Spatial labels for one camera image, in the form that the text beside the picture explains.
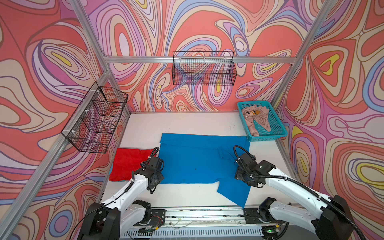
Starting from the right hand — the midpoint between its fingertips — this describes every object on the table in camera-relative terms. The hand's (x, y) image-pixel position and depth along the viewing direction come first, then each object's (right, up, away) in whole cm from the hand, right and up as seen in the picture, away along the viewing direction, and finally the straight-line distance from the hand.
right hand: (243, 180), depth 81 cm
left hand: (-47, 0, +6) cm, 47 cm away
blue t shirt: (-29, +8, +17) cm, 35 cm away
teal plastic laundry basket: (+31, +28, +20) cm, 46 cm away
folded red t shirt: (-68, +9, +6) cm, 69 cm away
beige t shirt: (+24, +39, +33) cm, 56 cm away
